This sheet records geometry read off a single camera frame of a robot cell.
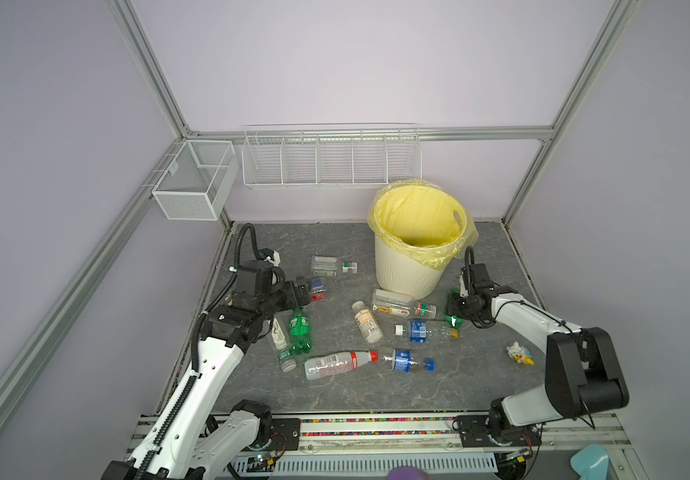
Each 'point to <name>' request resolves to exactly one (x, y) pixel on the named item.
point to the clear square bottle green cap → (396, 304)
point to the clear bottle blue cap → (404, 361)
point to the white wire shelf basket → (330, 155)
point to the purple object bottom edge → (406, 473)
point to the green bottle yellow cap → (452, 321)
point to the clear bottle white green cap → (280, 329)
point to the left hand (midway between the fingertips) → (295, 290)
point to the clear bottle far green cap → (328, 266)
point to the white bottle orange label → (368, 323)
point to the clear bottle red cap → (334, 363)
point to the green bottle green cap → (300, 332)
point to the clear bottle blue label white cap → (417, 331)
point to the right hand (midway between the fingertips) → (457, 309)
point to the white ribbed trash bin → (398, 272)
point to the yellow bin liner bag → (421, 222)
